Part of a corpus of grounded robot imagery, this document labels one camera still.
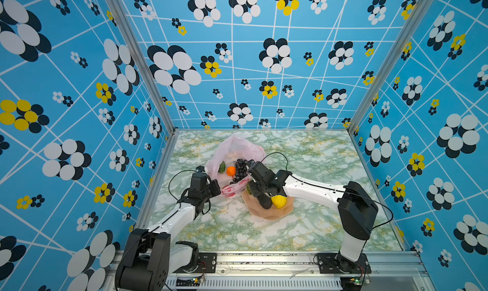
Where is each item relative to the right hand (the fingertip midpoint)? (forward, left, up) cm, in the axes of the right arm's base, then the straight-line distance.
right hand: (255, 184), depth 87 cm
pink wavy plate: (-11, -8, -6) cm, 15 cm away
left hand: (+2, +17, -1) cm, 17 cm away
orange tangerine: (+9, +13, -3) cm, 16 cm away
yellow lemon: (-7, -11, -2) cm, 13 cm away
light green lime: (+11, +17, -3) cm, 21 cm away
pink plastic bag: (+19, +14, +3) cm, 23 cm away
